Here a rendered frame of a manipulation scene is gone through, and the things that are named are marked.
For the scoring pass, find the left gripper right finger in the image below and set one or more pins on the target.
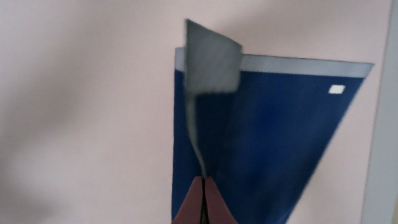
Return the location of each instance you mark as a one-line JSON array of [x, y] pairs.
[[215, 208]]

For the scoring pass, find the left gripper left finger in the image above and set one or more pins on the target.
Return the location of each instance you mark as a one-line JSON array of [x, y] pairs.
[[190, 211]]

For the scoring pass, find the blue shorts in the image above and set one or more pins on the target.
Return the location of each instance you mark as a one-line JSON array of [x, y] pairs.
[[257, 124]]

